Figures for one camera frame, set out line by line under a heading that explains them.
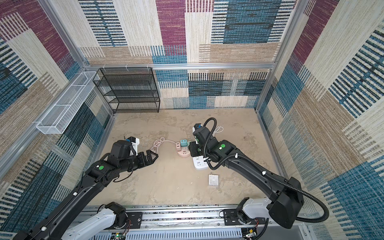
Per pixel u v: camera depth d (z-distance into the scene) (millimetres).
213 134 568
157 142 992
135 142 693
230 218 729
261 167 454
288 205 385
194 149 670
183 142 939
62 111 744
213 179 833
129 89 1091
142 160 650
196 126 688
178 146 918
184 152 937
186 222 730
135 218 744
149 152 674
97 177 490
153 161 685
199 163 892
